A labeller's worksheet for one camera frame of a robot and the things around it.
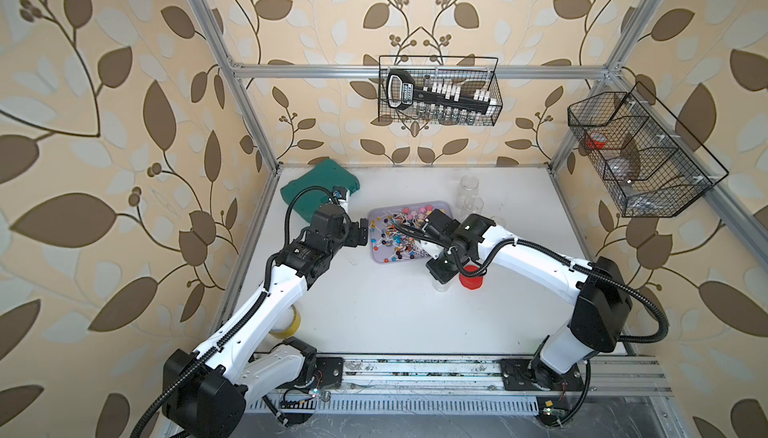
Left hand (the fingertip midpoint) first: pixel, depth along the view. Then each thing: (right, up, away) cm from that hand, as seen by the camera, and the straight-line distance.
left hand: (345, 215), depth 79 cm
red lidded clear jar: (+41, +2, +27) cm, 49 cm away
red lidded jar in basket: (+69, +20, +2) cm, 72 cm away
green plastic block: (-13, +13, +36) cm, 41 cm away
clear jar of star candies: (+39, +9, +23) cm, 46 cm away
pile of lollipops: (+12, -11, +20) cm, 26 cm away
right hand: (+25, -16, +2) cm, 30 cm away
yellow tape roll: (-15, -31, +1) cm, 35 cm away
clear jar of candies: (+27, -22, +10) cm, 37 cm away
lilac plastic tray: (+31, +1, +29) cm, 43 cm away
